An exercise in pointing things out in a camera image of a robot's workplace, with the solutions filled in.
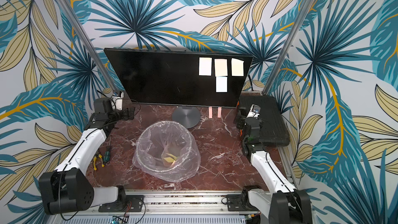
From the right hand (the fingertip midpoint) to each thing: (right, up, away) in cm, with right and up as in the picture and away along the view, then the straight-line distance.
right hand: (248, 114), depth 82 cm
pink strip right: (-15, +1, +8) cm, 17 cm away
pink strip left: (-20, 0, +10) cm, 22 cm away
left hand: (-66, +3, +1) cm, 66 cm away
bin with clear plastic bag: (-43, -19, 0) cm, 47 cm away
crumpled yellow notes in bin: (-42, -24, +1) cm, 49 cm away
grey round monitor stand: (-34, -2, +23) cm, 41 cm away
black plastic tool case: (+19, -11, +10) cm, 24 cm away
